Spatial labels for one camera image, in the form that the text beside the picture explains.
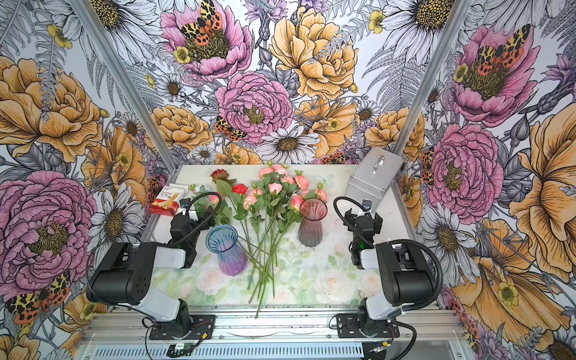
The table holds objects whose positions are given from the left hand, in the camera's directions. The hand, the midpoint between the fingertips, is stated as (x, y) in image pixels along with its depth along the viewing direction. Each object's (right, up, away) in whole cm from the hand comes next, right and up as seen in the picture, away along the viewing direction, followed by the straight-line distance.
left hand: (200, 213), depth 94 cm
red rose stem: (+14, +10, +12) cm, 21 cm away
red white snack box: (-18, +5, +9) cm, 21 cm away
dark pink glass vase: (+46, +1, -8) cm, 47 cm away
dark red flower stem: (+5, +13, +15) cm, 20 cm away
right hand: (+67, -1, 0) cm, 67 cm away
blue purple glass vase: (+14, -7, -17) cm, 23 cm away
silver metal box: (+73, +15, +4) cm, 74 cm away
